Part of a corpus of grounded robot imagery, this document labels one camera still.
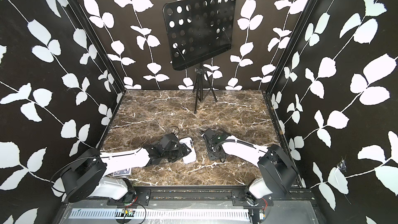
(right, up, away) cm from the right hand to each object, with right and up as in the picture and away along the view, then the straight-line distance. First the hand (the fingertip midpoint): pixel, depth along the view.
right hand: (213, 153), depth 86 cm
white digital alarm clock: (-12, -1, -2) cm, 12 cm away
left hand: (-13, +2, -2) cm, 13 cm away
